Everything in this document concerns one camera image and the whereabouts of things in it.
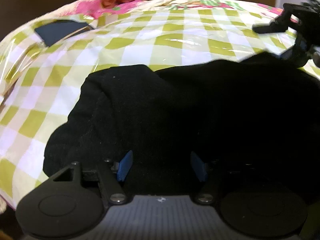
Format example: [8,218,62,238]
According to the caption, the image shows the checkered green bed quilt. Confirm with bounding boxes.
[0,0,320,214]

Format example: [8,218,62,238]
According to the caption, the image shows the dark blue flat pouch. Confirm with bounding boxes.
[35,20,93,47]

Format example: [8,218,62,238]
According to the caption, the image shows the black pants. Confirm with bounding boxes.
[43,51,320,238]

